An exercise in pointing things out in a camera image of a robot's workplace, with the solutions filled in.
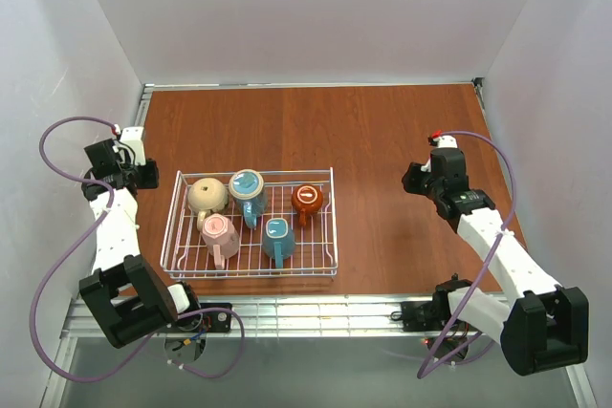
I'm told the aluminium front rail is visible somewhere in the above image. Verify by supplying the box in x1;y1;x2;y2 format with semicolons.
60;293;527;340

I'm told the white wire dish rack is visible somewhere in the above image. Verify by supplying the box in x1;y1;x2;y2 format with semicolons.
160;167;339;280

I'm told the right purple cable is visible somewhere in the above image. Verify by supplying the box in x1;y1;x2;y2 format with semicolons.
416;130;519;380

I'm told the tall blue patterned mug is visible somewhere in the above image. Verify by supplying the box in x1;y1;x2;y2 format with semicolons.
229;169;267;229

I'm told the beige round mug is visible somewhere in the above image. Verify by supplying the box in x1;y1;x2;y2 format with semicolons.
187;178;229;231

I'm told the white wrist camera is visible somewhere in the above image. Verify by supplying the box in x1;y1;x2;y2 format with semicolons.
119;126;146;166
427;131;457;148

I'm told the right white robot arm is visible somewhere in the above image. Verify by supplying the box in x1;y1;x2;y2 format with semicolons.
402;136;589;376

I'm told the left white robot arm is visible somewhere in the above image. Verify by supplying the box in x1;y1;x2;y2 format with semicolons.
79;127;199;348

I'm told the brown glazed mug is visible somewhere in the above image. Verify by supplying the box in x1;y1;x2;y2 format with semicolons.
292;183;323;227

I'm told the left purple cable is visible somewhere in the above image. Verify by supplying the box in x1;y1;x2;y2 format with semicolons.
17;116;246;383

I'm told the pink faceted mug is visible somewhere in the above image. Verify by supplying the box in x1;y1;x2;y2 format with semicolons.
201;213;240;270

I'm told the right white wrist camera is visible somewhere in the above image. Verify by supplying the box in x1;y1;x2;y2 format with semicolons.
427;131;457;148

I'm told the purple cable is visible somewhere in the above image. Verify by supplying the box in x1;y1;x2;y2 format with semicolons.
17;116;246;383
416;130;519;380

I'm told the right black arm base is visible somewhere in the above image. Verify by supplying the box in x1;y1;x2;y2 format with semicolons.
390;273;471;332

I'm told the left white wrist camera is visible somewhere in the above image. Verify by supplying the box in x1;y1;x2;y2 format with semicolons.
119;126;146;166

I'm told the blue square mug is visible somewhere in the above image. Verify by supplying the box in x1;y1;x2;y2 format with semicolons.
262;218;295;268

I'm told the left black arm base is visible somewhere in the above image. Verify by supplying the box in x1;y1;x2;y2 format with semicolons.
168;302;232;335

